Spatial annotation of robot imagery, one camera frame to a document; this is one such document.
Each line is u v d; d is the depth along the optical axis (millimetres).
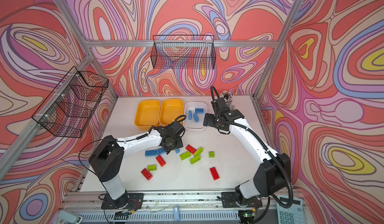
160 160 863
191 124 1048
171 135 692
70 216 664
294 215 686
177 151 904
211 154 878
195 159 859
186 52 960
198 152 885
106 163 455
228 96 925
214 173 811
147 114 1072
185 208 720
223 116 572
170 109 1079
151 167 822
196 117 1046
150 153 885
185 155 882
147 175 806
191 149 904
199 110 1079
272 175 414
